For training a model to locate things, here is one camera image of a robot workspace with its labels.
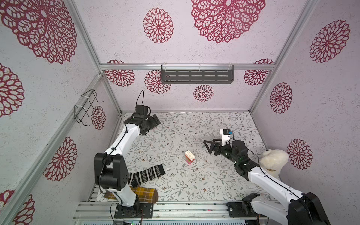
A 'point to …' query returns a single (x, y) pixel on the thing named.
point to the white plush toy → (272, 161)
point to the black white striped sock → (144, 176)
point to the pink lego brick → (189, 162)
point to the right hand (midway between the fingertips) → (207, 140)
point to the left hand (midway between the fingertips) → (155, 124)
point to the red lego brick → (190, 161)
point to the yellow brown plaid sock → (144, 195)
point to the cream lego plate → (189, 155)
